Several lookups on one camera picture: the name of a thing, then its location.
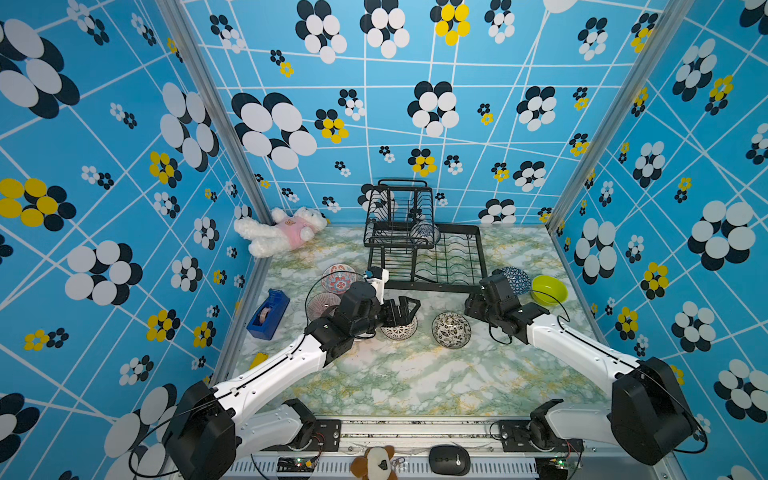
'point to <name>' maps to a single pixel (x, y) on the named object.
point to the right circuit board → (552, 467)
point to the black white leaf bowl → (451, 330)
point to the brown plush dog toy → (375, 464)
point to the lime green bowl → (545, 284)
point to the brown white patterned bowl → (400, 332)
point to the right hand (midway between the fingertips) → (478, 303)
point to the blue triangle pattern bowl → (518, 280)
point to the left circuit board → (295, 465)
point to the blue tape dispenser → (266, 319)
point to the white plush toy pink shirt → (284, 231)
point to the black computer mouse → (446, 459)
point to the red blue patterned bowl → (337, 278)
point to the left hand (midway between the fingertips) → (412, 302)
